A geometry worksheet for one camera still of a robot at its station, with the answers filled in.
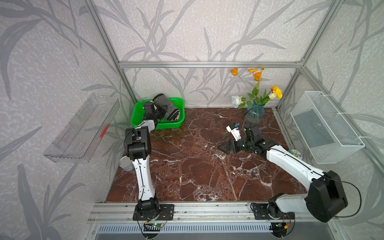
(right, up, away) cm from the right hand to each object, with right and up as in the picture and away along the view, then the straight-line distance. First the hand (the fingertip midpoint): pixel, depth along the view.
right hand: (223, 145), depth 81 cm
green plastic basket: (-58, +18, +26) cm, 66 cm away
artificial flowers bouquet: (+25, +30, +15) cm, 42 cm away
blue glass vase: (+25, +16, +22) cm, 37 cm away
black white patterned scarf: (-32, +18, +18) cm, 41 cm away
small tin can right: (+44, -6, +5) cm, 44 cm away
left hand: (-36, +25, +24) cm, 50 cm away
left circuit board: (-34, -39, -9) cm, 52 cm away
